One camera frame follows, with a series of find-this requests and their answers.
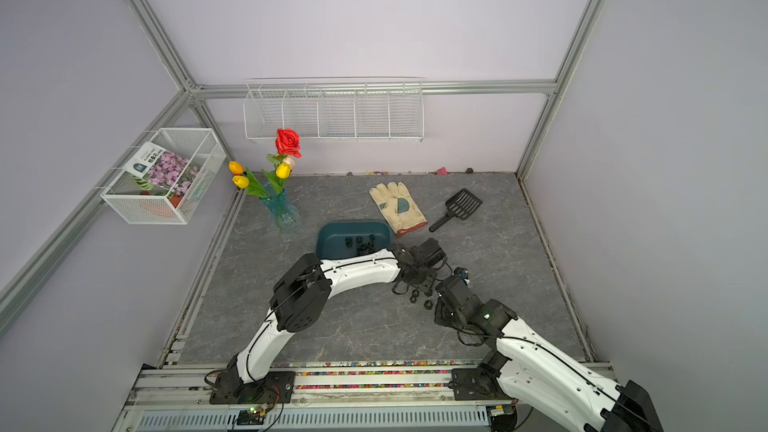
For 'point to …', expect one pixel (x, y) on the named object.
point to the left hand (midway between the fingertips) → (426, 282)
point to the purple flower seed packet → (153, 167)
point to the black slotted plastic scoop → (461, 205)
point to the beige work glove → (397, 207)
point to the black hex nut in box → (364, 247)
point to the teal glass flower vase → (286, 217)
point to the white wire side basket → (138, 205)
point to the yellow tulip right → (283, 170)
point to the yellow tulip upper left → (236, 167)
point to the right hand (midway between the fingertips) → (439, 307)
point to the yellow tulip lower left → (240, 181)
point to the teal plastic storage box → (330, 238)
